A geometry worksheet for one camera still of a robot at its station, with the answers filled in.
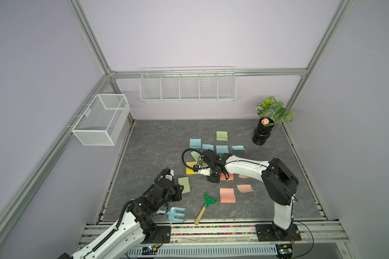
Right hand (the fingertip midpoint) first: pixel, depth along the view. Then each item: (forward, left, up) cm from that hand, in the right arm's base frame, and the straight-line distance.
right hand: (211, 172), depth 92 cm
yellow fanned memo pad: (-4, +11, +9) cm, 15 cm away
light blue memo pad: (+23, +10, -3) cm, 25 cm away
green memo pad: (+29, -9, -2) cm, 30 cm away
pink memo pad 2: (-13, -8, +1) cm, 16 cm away
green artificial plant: (+27, -37, +23) cm, 51 cm away
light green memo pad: (-8, +14, +5) cm, 17 cm away
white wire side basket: (+18, +58, +25) cm, 66 cm away
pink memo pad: (-7, -5, +9) cm, 13 cm away
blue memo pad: (+16, -8, 0) cm, 17 cm away
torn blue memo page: (+19, -19, -3) cm, 27 cm away
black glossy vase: (+22, -32, +8) cm, 40 cm away
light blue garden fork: (-22, +20, -1) cm, 30 cm away
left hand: (-13, +15, +8) cm, 21 cm away
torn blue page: (+19, +1, -2) cm, 19 cm away
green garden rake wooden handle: (-15, +2, -2) cm, 15 cm away
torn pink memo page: (-16, -9, +31) cm, 36 cm away
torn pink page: (-9, -18, -1) cm, 21 cm away
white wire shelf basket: (+46, +13, +28) cm, 56 cm away
